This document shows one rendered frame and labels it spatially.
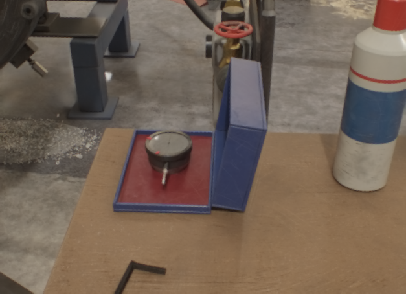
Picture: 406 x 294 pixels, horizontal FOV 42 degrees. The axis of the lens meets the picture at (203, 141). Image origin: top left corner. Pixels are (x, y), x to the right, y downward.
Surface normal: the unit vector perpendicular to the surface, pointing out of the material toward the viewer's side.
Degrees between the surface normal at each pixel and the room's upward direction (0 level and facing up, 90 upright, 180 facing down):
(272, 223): 0
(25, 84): 0
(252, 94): 9
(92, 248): 0
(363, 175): 90
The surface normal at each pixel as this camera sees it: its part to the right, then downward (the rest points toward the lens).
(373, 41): -0.53, -0.40
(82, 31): 0.00, -0.84
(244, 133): -0.04, 0.55
